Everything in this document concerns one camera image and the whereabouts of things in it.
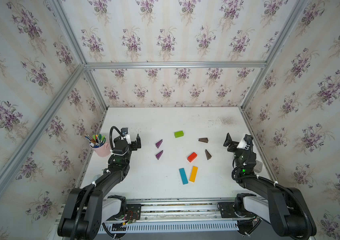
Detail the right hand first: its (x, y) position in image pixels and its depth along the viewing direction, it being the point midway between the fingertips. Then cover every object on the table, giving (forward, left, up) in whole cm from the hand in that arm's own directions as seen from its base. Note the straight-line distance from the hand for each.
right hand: (239, 135), depth 83 cm
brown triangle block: (+6, +17, -15) cm, 23 cm away
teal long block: (-18, +31, -16) cm, 39 cm away
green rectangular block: (+12, +34, -16) cm, 39 cm away
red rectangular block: (-6, +26, -15) cm, 31 cm away
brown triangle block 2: (-4, +15, -15) cm, 22 cm away
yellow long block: (-16, +25, -17) cm, 34 cm away
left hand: (0, +63, -2) cm, 63 cm away
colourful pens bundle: (-1, +84, -6) cm, 84 cm away
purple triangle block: (+2, +47, -14) cm, 50 cm away
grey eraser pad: (-12, -13, -15) cm, 23 cm away
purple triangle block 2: (-6, +46, -14) cm, 49 cm away
